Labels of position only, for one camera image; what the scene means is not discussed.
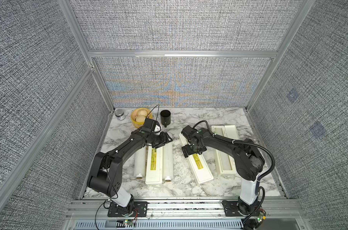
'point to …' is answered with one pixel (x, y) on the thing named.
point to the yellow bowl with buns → (138, 115)
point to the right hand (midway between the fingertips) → (191, 148)
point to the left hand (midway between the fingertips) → (172, 140)
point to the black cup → (165, 117)
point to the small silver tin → (120, 114)
